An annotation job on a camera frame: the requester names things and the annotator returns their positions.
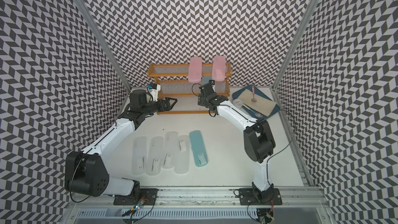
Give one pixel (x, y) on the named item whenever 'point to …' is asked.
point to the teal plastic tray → (251, 109)
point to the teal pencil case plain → (205, 79)
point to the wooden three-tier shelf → (179, 96)
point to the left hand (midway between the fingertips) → (171, 101)
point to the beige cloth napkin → (263, 104)
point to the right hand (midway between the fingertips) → (207, 100)
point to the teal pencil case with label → (198, 149)
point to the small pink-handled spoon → (253, 99)
